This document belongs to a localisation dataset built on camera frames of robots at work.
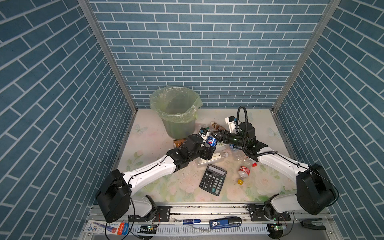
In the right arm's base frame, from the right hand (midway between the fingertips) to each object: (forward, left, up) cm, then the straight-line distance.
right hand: (212, 132), depth 80 cm
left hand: (-6, +1, -4) cm, 8 cm away
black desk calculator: (-18, -2, -19) cm, 27 cm away
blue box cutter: (-38, -9, -17) cm, 42 cm away
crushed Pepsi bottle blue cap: (-5, 0, 0) cm, 5 cm away
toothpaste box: (-45, +44, -20) cm, 66 cm away
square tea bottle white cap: (-6, -3, -17) cm, 18 cm away
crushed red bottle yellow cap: (-14, -19, -17) cm, 29 cm away
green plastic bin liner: (+25, +26, -4) cm, 36 cm away
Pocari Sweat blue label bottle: (-10, -11, +2) cm, 15 cm away
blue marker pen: (-39, +11, -20) cm, 46 cm away
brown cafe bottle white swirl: (+18, -4, -17) cm, 26 cm away
